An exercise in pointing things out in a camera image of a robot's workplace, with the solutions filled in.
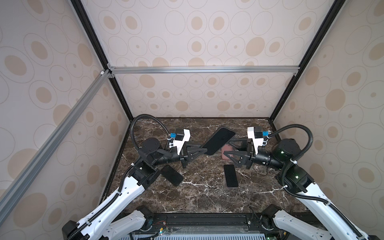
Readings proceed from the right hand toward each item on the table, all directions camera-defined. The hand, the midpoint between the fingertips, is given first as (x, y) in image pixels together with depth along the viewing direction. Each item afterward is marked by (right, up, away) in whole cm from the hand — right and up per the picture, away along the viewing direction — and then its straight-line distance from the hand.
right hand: (227, 149), depth 55 cm
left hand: (-7, -1, -2) cm, 8 cm away
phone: (+10, -20, +34) cm, 41 cm away
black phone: (-26, -20, +35) cm, 47 cm away
